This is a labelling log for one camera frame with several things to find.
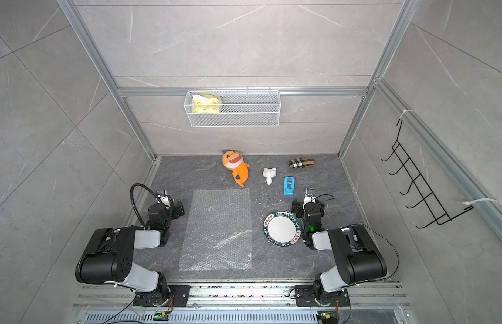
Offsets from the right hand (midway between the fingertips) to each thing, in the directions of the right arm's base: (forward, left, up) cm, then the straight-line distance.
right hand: (308, 198), depth 93 cm
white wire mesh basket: (+40, +32, +23) cm, 56 cm away
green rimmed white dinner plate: (-12, +12, -7) cm, 18 cm away
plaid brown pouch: (+27, -2, -4) cm, 27 cm away
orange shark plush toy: (+24, +36, +1) cm, 43 cm away
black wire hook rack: (-9, -30, +26) cm, 41 cm away
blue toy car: (+11, +7, -5) cm, 14 cm away
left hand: (+1, +66, 0) cm, 66 cm away
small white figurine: (+18, +17, -3) cm, 25 cm away
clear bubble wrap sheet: (-15, +42, -6) cm, 45 cm away
